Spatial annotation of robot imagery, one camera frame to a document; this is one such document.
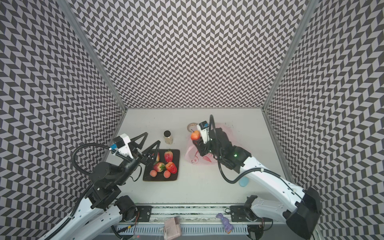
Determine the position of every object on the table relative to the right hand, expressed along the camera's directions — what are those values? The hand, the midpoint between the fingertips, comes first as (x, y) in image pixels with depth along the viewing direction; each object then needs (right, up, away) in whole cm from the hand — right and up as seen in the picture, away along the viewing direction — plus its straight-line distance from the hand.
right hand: (197, 145), depth 73 cm
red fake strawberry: (-17, -9, +15) cm, 25 cm away
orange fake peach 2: (-17, -18, +9) cm, 26 cm away
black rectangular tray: (-21, -19, +10) cm, 30 cm away
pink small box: (-11, -36, -7) cm, 38 cm away
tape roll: (-4, +8, +35) cm, 36 cm away
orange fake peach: (-25, -17, +10) cm, 32 cm away
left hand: (-17, +5, -13) cm, 22 cm away
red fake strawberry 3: (-15, -15, +11) cm, 23 cm away
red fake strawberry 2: (-21, -14, +10) cm, 27 cm away
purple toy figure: (+14, -37, -5) cm, 40 cm away
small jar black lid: (-18, +1, +20) cm, 27 cm away
